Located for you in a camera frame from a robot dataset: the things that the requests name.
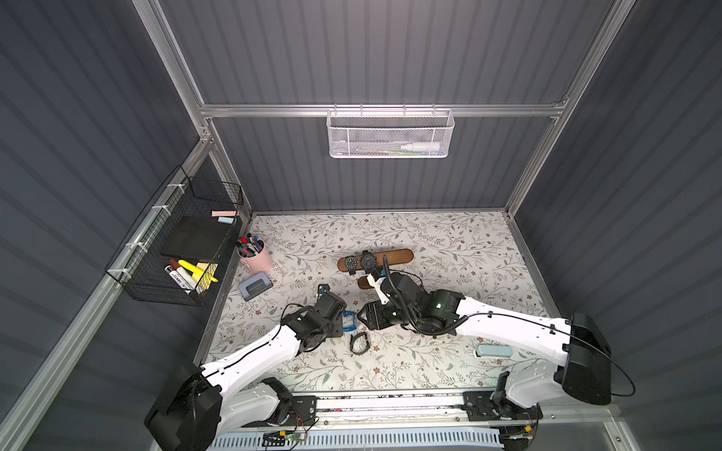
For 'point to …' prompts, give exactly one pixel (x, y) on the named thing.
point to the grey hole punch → (255, 286)
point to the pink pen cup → (254, 254)
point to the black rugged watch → (368, 261)
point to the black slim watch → (351, 263)
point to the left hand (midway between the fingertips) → (338, 325)
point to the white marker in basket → (179, 280)
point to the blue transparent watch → (350, 328)
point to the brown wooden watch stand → (396, 256)
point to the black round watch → (359, 343)
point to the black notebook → (202, 239)
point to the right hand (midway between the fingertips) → (363, 319)
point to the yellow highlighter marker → (196, 272)
